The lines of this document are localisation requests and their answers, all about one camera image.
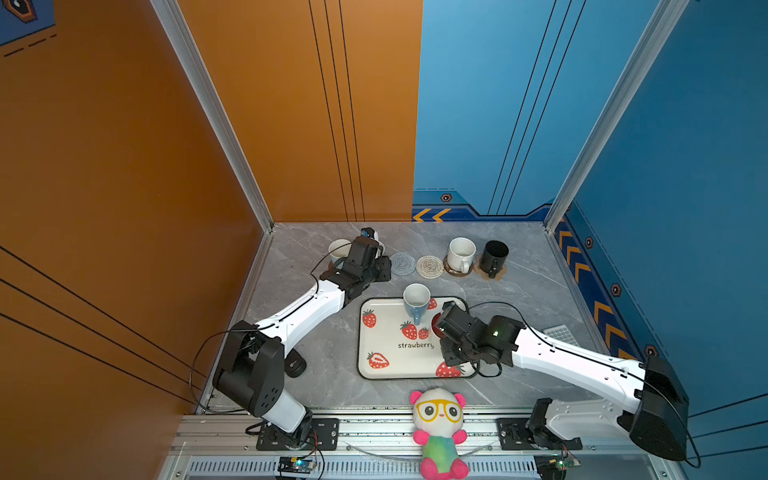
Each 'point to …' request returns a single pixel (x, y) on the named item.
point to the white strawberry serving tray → (391, 346)
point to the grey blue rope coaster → (403, 263)
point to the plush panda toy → (439, 414)
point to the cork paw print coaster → (498, 275)
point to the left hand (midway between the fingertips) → (387, 260)
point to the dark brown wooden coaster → (454, 272)
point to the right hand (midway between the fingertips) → (442, 353)
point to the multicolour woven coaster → (429, 267)
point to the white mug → (460, 254)
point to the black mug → (493, 257)
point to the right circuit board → (552, 466)
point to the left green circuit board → (295, 465)
